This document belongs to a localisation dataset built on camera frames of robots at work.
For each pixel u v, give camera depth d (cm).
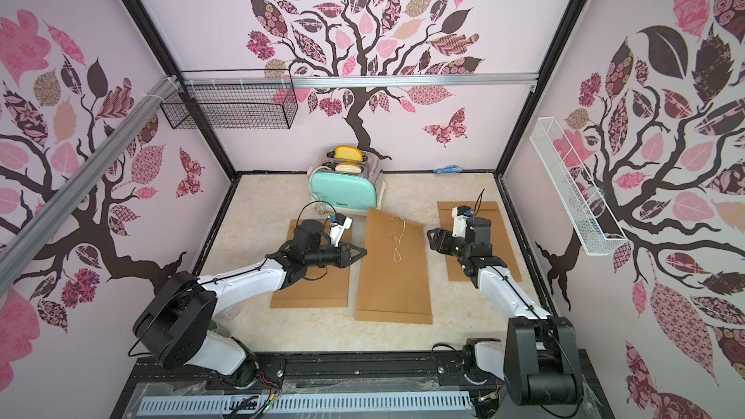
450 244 77
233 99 137
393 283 88
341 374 74
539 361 41
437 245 78
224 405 70
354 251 80
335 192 97
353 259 79
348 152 100
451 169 122
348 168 98
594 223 65
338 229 78
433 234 83
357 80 92
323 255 73
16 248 50
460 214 79
